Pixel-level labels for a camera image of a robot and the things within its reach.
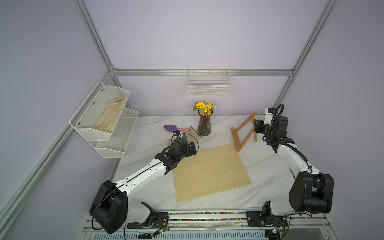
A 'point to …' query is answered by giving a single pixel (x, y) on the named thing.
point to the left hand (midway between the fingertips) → (188, 148)
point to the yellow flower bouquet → (205, 108)
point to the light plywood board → (210, 171)
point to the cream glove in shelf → (109, 114)
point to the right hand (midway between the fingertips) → (255, 123)
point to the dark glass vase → (204, 127)
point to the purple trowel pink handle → (172, 128)
